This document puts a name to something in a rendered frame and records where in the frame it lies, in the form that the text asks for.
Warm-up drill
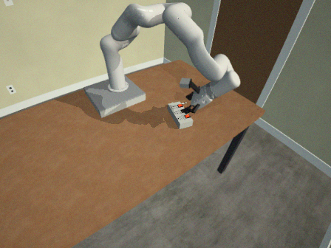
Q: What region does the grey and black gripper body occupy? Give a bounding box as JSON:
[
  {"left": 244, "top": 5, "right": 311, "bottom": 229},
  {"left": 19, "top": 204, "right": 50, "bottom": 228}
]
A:
[{"left": 191, "top": 85, "right": 212, "bottom": 110}]

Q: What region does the white power strip panel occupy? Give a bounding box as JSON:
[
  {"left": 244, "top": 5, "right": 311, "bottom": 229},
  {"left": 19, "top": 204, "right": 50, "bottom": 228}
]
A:
[{"left": 168, "top": 102, "right": 193, "bottom": 129}]

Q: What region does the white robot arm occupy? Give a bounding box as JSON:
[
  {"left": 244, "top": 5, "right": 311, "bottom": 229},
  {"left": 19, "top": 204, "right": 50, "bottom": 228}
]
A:
[{"left": 100, "top": 2, "right": 240, "bottom": 100}]

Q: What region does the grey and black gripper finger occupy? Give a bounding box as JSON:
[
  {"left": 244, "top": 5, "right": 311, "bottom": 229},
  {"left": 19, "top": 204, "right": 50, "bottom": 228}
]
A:
[
  {"left": 182, "top": 104, "right": 200, "bottom": 114},
  {"left": 186, "top": 92, "right": 194, "bottom": 100}
]

